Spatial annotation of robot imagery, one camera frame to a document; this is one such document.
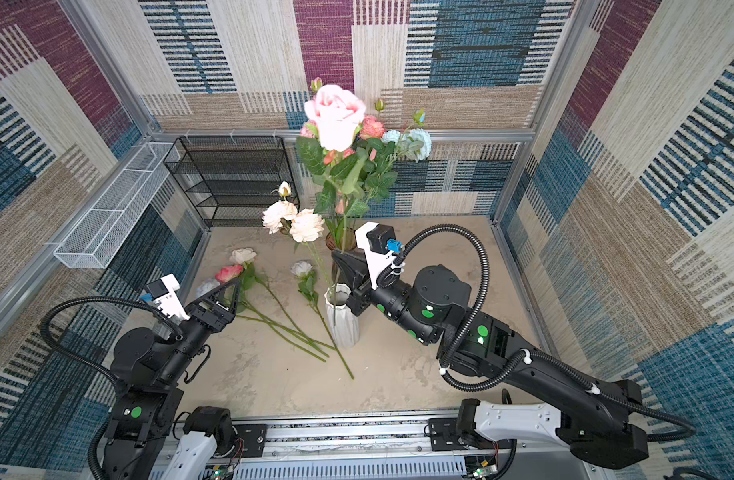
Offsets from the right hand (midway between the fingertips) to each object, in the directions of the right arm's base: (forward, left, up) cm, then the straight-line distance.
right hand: (336, 261), depth 51 cm
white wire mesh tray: (+18, +59, -12) cm, 63 cm away
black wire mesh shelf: (+58, +42, -27) cm, 77 cm away
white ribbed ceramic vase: (+4, +2, -32) cm, 32 cm away
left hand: (+4, +22, -10) cm, 25 cm away
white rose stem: (+22, +15, -43) cm, 51 cm away
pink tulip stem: (+31, +2, -16) cm, 35 cm away
